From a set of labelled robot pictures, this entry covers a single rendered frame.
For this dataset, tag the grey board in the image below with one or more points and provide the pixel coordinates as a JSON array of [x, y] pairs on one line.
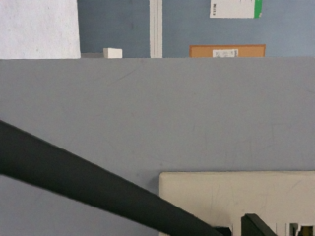
[[137, 117]]

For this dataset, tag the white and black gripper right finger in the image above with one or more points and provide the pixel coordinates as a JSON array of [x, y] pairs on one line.
[[253, 225]]

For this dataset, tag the beige wall plate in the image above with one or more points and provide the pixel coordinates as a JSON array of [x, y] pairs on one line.
[[278, 197]]

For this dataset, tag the white and black cable plug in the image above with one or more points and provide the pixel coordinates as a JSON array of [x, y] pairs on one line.
[[224, 231]]

